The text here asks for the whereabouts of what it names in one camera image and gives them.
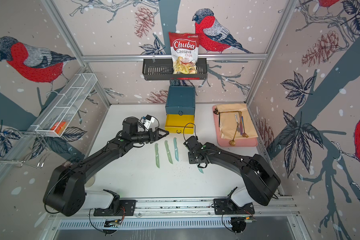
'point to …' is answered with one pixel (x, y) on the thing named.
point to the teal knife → (176, 149)
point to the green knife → (168, 152)
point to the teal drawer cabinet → (181, 100)
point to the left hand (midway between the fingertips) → (167, 133)
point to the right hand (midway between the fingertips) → (193, 157)
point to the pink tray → (225, 142)
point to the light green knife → (157, 158)
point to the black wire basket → (161, 69)
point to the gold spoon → (232, 142)
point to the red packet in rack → (59, 128)
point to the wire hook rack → (42, 161)
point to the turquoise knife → (200, 170)
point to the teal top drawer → (180, 110)
